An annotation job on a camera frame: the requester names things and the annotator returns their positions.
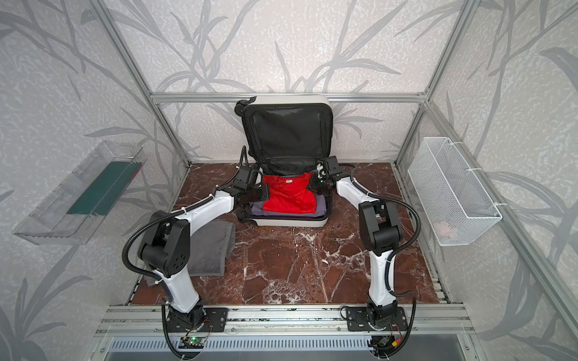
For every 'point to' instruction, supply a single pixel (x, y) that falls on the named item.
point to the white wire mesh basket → (457, 208)
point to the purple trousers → (257, 208)
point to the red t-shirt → (290, 194)
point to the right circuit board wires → (387, 344)
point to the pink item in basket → (442, 229)
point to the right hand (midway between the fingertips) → (307, 179)
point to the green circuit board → (196, 341)
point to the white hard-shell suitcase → (286, 134)
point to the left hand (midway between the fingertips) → (273, 184)
